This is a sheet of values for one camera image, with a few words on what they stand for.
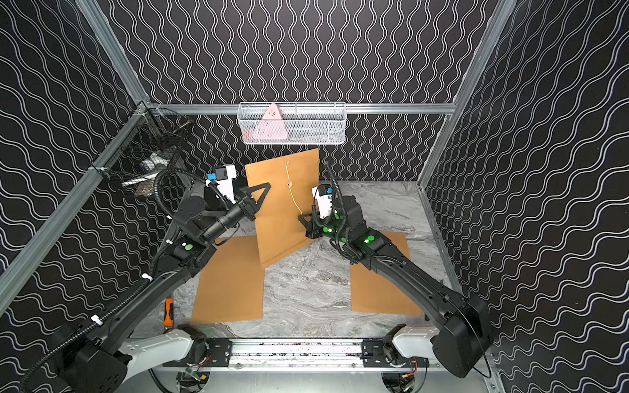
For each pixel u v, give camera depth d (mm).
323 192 649
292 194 702
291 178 681
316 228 644
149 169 853
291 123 1000
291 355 751
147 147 981
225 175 565
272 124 882
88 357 371
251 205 610
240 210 588
